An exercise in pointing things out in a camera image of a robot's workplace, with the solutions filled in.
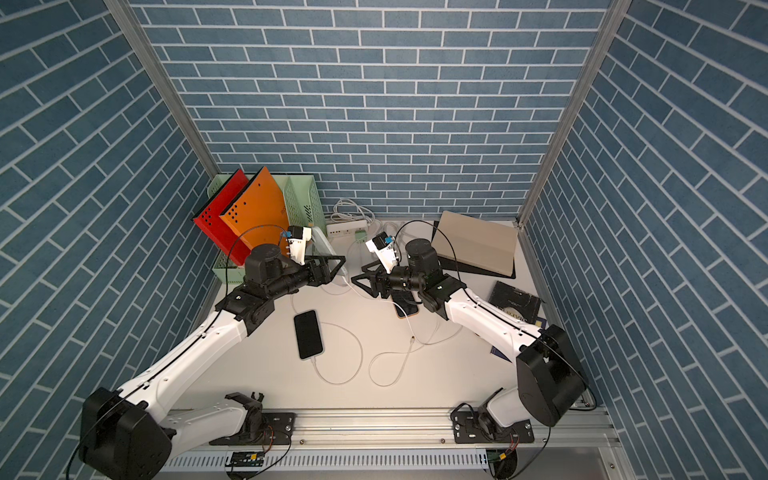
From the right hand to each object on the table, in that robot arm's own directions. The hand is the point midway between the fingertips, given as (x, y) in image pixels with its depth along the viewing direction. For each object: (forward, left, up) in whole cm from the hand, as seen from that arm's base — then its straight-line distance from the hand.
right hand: (362, 275), depth 75 cm
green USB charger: (+34, +9, -23) cm, 42 cm away
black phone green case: (+2, +10, +7) cm, 13 cm away
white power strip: (+35, +14, -21) cm, 43 cm away
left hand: (+3, +5, +2) cm, 6 cm away
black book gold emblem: (+8, -48, -22) cm, 53 cm away
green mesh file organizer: (+35, +28, -9) cm, 46 cm away
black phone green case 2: (-7, +18, -23) cm, 30 cm away
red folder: (+12, +45, +3) cm, 46 cm away
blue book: (-7, -38, -24) cm, 46 cm away
